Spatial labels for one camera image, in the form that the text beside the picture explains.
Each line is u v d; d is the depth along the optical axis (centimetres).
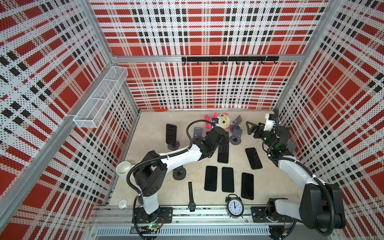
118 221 73
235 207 74
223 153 100
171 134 92
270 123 72
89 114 89
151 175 46
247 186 84
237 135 97
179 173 86
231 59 89
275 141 63
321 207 41
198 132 99
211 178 85
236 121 105
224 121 105
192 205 76
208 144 65
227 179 86
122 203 77
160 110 127
